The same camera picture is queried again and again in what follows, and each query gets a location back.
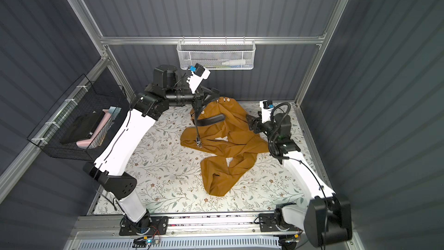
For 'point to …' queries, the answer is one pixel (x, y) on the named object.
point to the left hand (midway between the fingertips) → (219, 97)
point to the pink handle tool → (84, 143)
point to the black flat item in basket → (82, 127)
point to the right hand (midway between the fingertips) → (253, 114)
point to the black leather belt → (203, 121)
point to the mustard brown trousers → (220, 132)
